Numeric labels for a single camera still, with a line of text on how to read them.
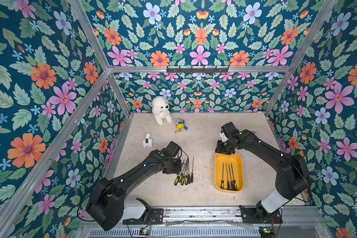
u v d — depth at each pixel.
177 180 0.85
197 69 0.93
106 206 0.41
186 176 0.86
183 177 0.86
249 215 0.73
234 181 0.84
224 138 0.79
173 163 0.71
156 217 0.73
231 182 0.84
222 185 0.82
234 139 0.65
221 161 0.95
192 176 0.86
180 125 1.08
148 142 0.99
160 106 1.01
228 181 0.84
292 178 0.45
